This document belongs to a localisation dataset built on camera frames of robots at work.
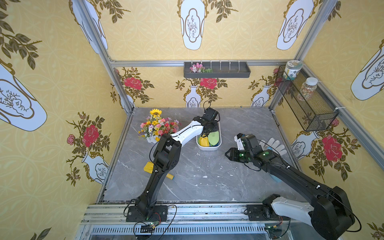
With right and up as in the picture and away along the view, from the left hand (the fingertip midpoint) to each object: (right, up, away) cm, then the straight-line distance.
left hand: (210, 125), depth 100 cm
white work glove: (+42, -13, 0) cm, 44 cm away
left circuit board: (-32, -48, -28) cm, 65 cm away
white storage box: (-1, -15, -4) cm, 15 cm away
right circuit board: (+20, -39, -43) cm, 61 cm away
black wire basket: (+55, +10, -18) cm, 58 cm away
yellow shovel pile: (-4, -10, -5) cm, 12 cm away
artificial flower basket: (-34, -1, -11) cm, 35 cm away
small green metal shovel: (+2, -7, -5) cm, 9 cm away
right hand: (+9, -14, -16) cm, 23 cm away
